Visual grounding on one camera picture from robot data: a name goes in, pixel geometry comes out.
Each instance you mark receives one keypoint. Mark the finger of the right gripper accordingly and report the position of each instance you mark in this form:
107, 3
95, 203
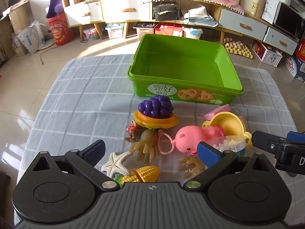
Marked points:
268, 142
296, 137

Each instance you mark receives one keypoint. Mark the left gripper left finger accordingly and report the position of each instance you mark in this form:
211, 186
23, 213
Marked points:
83, 163

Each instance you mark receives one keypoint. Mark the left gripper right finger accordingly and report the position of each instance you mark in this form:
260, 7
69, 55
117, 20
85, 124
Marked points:
217, 164

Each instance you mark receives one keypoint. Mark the translucent octopus toy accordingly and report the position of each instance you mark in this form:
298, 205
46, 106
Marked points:
145, 148
192, 166

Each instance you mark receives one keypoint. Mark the clear cotton swab jar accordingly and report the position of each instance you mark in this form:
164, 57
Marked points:
234, 143

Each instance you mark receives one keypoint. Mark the white starfish toy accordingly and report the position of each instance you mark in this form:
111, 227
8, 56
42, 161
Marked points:
115, 164

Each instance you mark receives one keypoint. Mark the pink rubber pig toy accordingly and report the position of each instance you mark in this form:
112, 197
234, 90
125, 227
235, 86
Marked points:
187, 138

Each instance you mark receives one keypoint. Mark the yellow toy pot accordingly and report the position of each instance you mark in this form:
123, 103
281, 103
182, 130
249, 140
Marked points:
231, 124

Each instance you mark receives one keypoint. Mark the pink card box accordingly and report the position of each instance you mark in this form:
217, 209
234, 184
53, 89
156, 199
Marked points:
212, 113

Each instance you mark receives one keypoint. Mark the brown figurine toy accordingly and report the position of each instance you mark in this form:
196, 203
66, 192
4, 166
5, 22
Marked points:
132, 132

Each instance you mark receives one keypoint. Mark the yellow toy corn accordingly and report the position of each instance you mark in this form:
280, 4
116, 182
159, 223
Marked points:
144, 174

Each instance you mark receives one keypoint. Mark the purple toy grapes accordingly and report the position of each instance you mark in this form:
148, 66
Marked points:
159, 107

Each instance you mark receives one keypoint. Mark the grey checked tablecloth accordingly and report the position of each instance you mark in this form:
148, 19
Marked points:
92, 98

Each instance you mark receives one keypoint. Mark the orange yellow toy plate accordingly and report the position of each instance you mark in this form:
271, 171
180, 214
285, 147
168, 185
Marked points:
154, 123

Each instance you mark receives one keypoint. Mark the green cookie tin box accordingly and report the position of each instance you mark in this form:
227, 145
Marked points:
184, 69

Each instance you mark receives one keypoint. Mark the yellow egg tray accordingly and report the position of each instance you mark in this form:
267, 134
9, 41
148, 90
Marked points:
237, 48

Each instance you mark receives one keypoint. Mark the white microwave oven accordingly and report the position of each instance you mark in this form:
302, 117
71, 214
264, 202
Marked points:
284, 18

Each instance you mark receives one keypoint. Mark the red cartoon bin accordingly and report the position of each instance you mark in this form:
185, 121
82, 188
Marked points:
60, 30

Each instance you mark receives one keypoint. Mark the red storage box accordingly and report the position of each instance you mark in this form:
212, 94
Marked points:
170, 29

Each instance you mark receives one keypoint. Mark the wooden tv cabinet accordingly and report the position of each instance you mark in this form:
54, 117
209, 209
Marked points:
184, 12

